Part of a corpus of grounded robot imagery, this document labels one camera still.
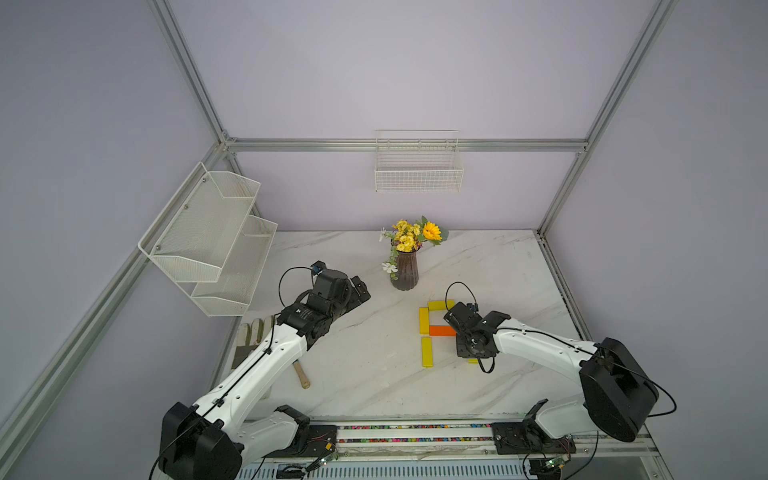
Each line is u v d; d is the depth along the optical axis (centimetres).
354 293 72
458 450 73
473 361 75
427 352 89
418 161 95
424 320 96
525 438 65
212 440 37
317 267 71
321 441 74
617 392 43
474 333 64
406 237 82
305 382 81
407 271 101
